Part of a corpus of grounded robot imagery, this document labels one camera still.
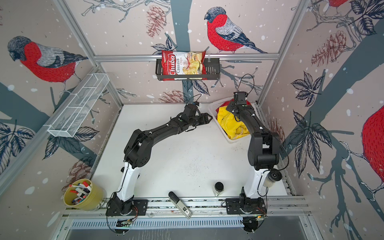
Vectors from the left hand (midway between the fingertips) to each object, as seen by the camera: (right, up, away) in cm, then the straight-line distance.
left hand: (210, 118), depth 91 cm
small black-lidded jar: (+2, -34, -20) cm, 40 cm away
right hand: (+14, +6, +5) cm, 16 cm away
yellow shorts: (+14, -6, -3) cm, 15 cm away
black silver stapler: (-17, -42, -19) cm, 49 cm away
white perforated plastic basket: (+4, +8, +17) cm, 19 cm away
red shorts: (+14, +11, +14) cm, 22 cm away
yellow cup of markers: (-62, -35, -22) cm, 75 cm away
